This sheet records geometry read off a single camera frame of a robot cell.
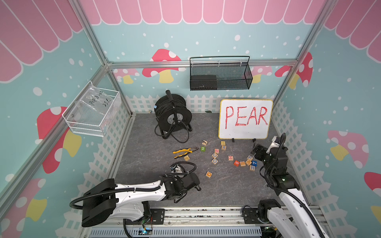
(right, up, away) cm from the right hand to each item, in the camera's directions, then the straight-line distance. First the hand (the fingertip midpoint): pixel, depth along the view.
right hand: (260, 144), depth 78 cm
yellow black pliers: (-39, -6, +18) cm, 43 cm away
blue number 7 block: (+2, -13, +13) cm, 19 cm away
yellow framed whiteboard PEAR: (-2, +15, +19) cm, 24 cm away
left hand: (-36, -21, +3) cm, 42 cm away
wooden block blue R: (0, -16, +11) cm, 19 cm away
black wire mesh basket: (-19, +44, +16) cm, 51 cm away
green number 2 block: (-30, -5, +21) cm, 37 cm away
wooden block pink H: (-12, -11, +16) cm, 23 cm away
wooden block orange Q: (-27, -19, +9) cm, 34 cm away
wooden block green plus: (-15, -2, +24) cm, 28 cm away
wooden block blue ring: (-22, -9, +17) cm, 29 cm away
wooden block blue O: (-23, -12, +14) cm, 29 cm away
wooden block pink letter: (-21, -6, +19) cm, 28 cm away
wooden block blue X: (-16, -4, +21) cm, 26 cm away
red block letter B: (-9, -13, +13) cm, 21 cm away
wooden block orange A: (-2, -13, +13) cm, 19 cm away
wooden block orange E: (-5, -13, +13) cm, 20 cm away
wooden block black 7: (-28, -1, +24) cm, 37 cm away
